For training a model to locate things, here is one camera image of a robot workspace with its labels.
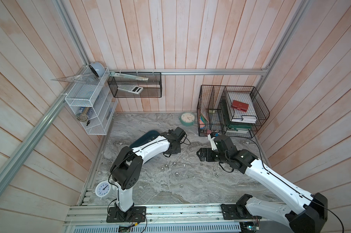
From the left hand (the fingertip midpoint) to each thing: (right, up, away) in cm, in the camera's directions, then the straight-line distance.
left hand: (173, 150), depth 90 cm
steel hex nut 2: (+1, -9, +1) cm, 9 cm away
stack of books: (+47, +15, +6) cm, 50 cm away
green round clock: (+12, +21, +24) cm, 34 cm away
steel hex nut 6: (+27, -14, -4) cm, 31 cm away
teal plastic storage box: (-17, +8, +8) cm, 21 cm away
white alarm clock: (-39, -21, -11) cm, 45 cm away
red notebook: (+44, +28, +3) cm, 52 cm away
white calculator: (-27, +41, +8) cm, 49 cm away
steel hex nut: (+19, -9, +1) cm, 21 cm away
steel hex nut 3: (-4, -10, 0) cm, 11 cm away
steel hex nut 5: (+2, -14, -4) cm, 15 cm away
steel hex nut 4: (-7, -12, -1) cm, 14 cm away
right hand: (+16, +1, -11) cm, 20 cm away
